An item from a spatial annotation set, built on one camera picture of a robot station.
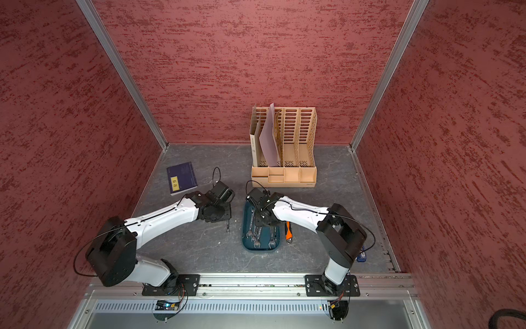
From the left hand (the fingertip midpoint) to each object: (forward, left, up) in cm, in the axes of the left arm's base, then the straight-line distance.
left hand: (225, 218), depth 86 cm
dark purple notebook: (+25, +28, -6) cm, 38 cm away
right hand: (-2, -17, -3) cm, 17 cm away
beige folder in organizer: (+27, -12, +23) cm, 38 cm away
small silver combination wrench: (-1, 0, -6) cm, 6 cm away
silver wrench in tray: (-6, -21, -5) cm, 22 cm away
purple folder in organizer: (+35, -18, +14) cm, 42 cm away
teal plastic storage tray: (0, -9, -4) cm, 10 cm away
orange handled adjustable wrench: (-4, -27, -5) cm, 28 cm away
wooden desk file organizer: (+51, -34, +2) cm, 61 cm away
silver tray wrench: (-6, -13, -5) cm, 15 cm away
